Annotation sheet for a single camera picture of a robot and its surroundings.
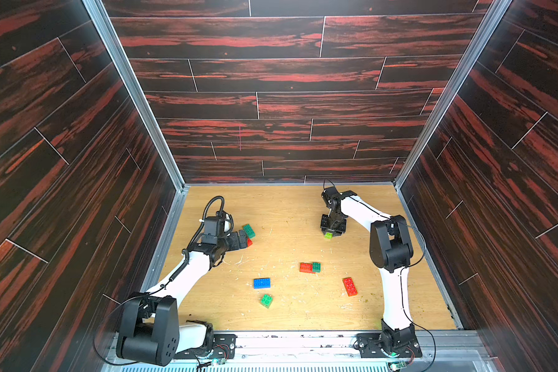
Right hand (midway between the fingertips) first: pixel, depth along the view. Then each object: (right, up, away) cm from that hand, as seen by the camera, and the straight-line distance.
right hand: (331, 231), depth 102 cm
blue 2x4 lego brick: (-30, -18, -16) cm, 39 cm away
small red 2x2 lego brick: (-36, -4, -4) cm, 37 cm away
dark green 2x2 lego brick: (-9, -12, -14) cm, 21 cm away
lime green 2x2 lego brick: (-2, -2, -4) cm, 4 cm away
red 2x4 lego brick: (+3, -19, -17) cm, 26 cm away
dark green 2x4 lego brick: (-37, 0, 0) cm, 37 cm away
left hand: (-40, -1, -12) cm, 42 cm away
